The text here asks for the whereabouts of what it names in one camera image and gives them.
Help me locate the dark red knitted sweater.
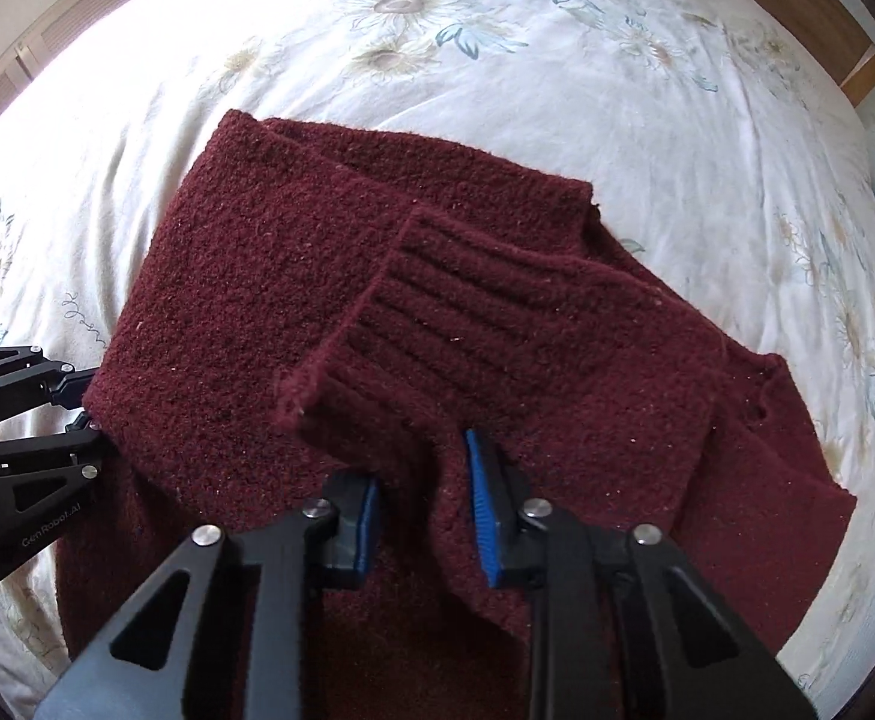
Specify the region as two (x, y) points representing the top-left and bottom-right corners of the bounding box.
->
(56, 110), (856, 718)

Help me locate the white floral duvet cover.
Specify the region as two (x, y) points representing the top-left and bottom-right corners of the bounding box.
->
(0, 0), (875, 715)

